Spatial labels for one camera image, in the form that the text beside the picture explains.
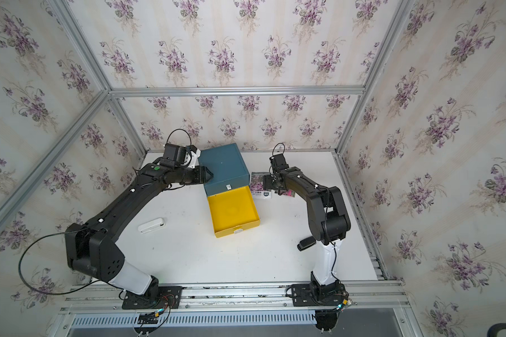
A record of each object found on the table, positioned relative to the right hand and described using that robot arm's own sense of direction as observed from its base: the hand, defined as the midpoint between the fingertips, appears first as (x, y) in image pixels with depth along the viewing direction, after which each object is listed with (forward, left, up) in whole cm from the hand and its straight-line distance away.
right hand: (273, 183), depth 99 cm
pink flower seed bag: (+2, +8, -4) cm, 9 cm away
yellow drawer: (-16, +18, +2) cm, 24 cm away
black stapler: (-28, -12, -2) cm, 31 cm away
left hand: (-8, +27, +15) cm, 32 cm away
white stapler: (-22, +53, -2) cm, 57 cm away
